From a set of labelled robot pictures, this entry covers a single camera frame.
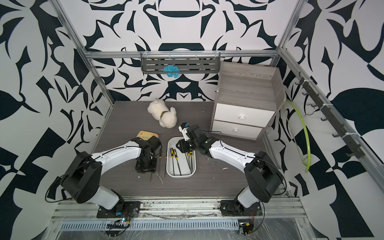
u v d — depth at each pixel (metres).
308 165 0.65
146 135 0.97
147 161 0.73
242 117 0.81
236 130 0.94
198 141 0.66
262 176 0.44
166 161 0.85
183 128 0.76
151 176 0.85
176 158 0.91
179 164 0.89
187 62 0.94
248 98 0.81
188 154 0.91
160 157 0.90
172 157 0.91
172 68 0.90
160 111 1.02
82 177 0.44
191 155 0.91
